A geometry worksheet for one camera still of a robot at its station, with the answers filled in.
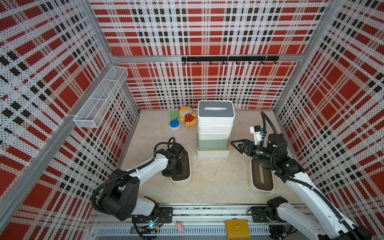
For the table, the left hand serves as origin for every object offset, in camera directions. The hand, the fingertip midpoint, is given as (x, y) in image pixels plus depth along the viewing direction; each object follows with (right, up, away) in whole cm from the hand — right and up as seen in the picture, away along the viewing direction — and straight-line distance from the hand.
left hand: (178, 171), depth 87 cm
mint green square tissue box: (+20, +17, -2) cm, 26 cm away
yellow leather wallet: (+30, -21, -18) cm, 41 cm away
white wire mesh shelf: (-54, +34, +5) cm, 64 cm away
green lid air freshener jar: (-7, +35, +25) cm, 43 cm away
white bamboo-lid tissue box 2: (+28, +10, +2) cm, 29 cm away
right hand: (+31, +18, -15) cm, 38 cm away
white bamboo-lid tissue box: (+20, +23, -10) cm, 32 cm away
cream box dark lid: (+5, +6, -3) cm, 9 cm away
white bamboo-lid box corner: (+20, +27, -15) cm, 37 cm away
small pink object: (+3, -20, -18) cm, 27 cm away
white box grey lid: (+20, +31, -18) cm, 42 cm away
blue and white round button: (-6, +28, +24) cm, 37 cm away
